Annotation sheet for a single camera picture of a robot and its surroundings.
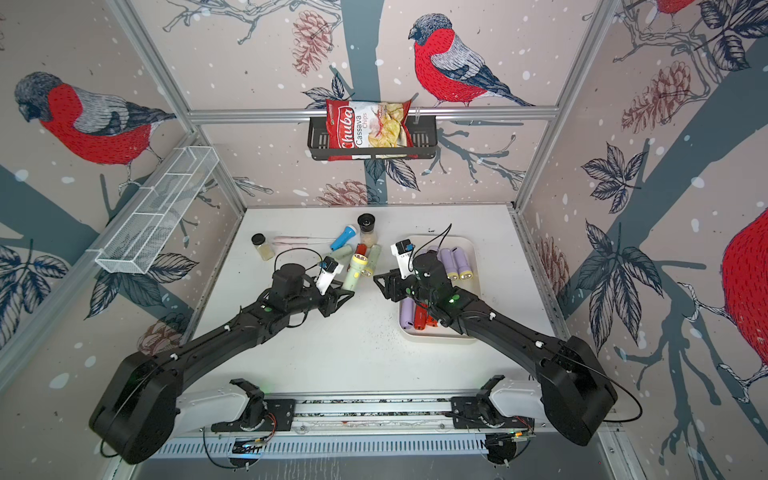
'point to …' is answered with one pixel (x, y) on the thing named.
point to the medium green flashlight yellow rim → (343, 254)
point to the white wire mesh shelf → (155, 212)
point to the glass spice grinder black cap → (368, 235)
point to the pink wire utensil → (297, 237)
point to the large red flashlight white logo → (431, 321)
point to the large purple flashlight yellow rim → (407, 312)
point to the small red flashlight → (361, 249)
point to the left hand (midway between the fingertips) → (352, 284)
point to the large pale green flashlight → (358, 261)
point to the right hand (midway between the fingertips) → (381, 274)
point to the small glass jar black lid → (258, 240)
